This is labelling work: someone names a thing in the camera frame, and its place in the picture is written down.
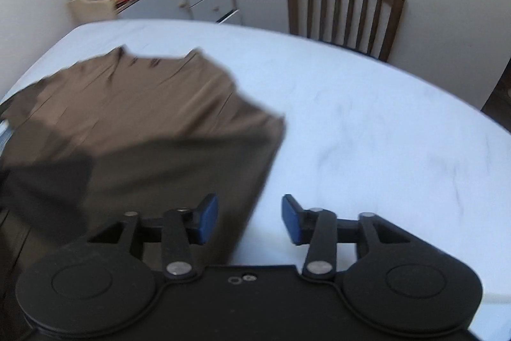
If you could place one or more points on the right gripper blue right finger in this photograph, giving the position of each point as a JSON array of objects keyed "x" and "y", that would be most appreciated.
[{"x": 318, "y": 230}]

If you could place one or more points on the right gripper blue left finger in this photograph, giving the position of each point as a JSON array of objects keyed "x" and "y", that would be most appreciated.
[{"x": 181, "y": 229}]

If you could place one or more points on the beige cardboard box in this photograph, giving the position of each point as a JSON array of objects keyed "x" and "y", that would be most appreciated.
[{"x": 88, "y": 11}]

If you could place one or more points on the brown two-tone sweater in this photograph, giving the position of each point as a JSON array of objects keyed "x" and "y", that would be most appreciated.
[{"x": 118, "y": 133}]

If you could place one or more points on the brown wooden chair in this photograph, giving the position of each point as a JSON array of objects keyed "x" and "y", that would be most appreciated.
[{"x": 368, "y": 27}]

